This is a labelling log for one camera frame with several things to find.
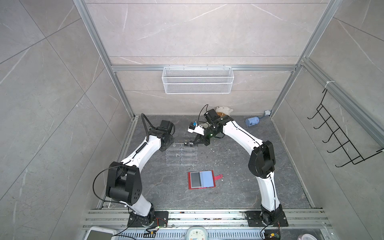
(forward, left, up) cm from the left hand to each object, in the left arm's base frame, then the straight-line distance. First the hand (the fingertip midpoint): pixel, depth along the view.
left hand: (169, 138), depth 90 cm
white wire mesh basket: (+36, -19, +17) cm, 44 cm away
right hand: (-2, -16, +1) cm, 16 cm away
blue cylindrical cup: (+20, -60, -8) cm, 64 cm away
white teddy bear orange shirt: (+28, -38, -4) cm, 48 cm away
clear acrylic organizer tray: (-5, -5, -11) cm, 13 cm away
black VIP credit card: (-5, -12, +2) cm, 13 cm away
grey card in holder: (-22, -15, -13) cm, 30 cm away
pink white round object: (-50, -66, -10) cm, 84 cm away
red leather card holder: (-21, -21, -12) cm, 32 cm away
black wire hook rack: (-25, -81, +20) cm, 87 cm away
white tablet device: (-45, +31, -8) cm, 55 cm away
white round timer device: (-47, -15, -9) cm, 50 cm away
